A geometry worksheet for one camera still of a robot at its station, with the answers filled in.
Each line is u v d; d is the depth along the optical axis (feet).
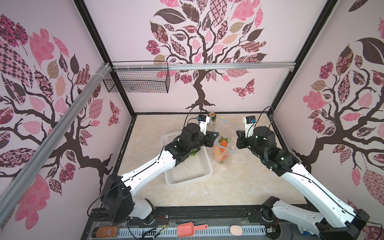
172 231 2.29
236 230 2.27
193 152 2.18
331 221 1.30
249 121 1.92
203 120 2.11
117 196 1.29
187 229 2.28
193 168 2.95
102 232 2.19
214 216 2.47
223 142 3.07
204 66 3.06
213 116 3.41
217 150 2.67
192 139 1.84
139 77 3.11
